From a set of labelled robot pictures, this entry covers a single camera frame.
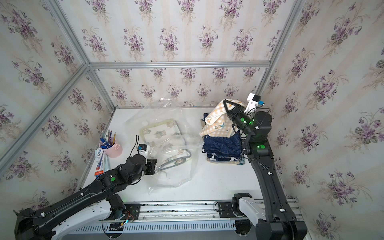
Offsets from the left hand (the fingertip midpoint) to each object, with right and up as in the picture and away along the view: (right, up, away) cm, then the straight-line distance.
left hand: (159, 162), depth 77 cm
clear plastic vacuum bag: (-7, +30, +34) cm, 46 cm away
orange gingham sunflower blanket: (+30, +21, -10) cm, 38 cm away
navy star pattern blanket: (+33, +6, +11) cm, 35 cm away
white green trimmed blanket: (+1, +8, +14) cm, 16 cm away
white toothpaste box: (-37, -4, +8) cm, 38 cm away
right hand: (+31, +30, -15) cm, 46 cm away
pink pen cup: (-29, +5, +9) cm, 31 cm away
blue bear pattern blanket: (+30, -1, +9) cm, 31 cm away
